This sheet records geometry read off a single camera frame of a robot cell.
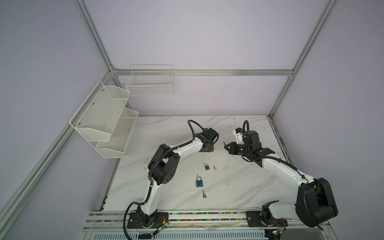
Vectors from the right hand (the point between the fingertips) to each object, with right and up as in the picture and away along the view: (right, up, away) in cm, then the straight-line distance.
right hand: (224, 146), depth 85 cm
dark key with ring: (-12, -28, -3) cm, 30 cm away
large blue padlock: (-15, -22, -1) cm, 26 cm away
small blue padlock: (-10, -15, +8) cm, 19 cm away
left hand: (-10, -2, +11) cm, 15 cm away
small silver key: (-5, -15, +8) cm, 17 cm away
